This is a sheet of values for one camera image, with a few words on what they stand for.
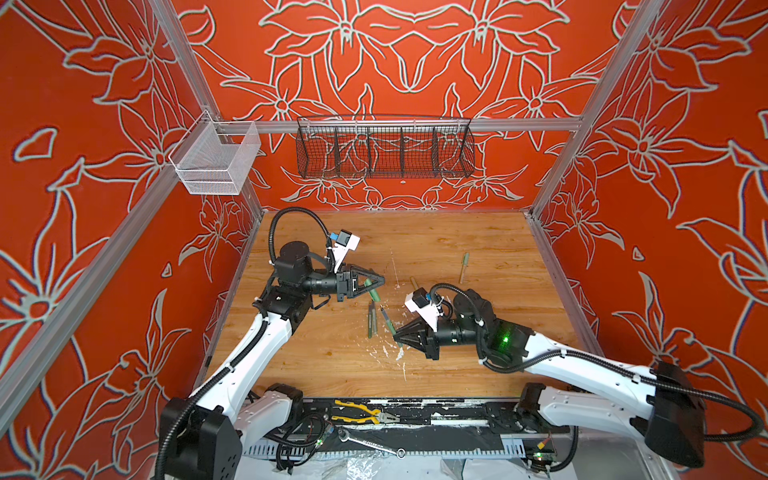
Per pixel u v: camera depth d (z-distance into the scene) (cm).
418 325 63
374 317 90
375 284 63
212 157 93
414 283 98
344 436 71
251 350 47
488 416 73
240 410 44
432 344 59
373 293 63
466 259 104
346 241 61
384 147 98
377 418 73
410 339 66
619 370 44
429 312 60
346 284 59
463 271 101
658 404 41
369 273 63
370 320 90
